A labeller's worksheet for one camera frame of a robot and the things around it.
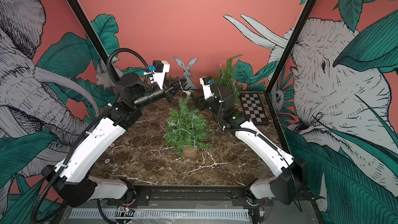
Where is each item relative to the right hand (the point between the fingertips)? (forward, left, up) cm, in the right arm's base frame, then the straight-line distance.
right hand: (195, 89), depth 70 cm
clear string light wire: (+15, -13, -4) cm, 20 cm away
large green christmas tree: (-16, +3, -7) cm, 18 cm away
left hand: (-7, +3, +12) cm, 14 cm away
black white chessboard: (+17, -39, -35) cm, 55 cm away
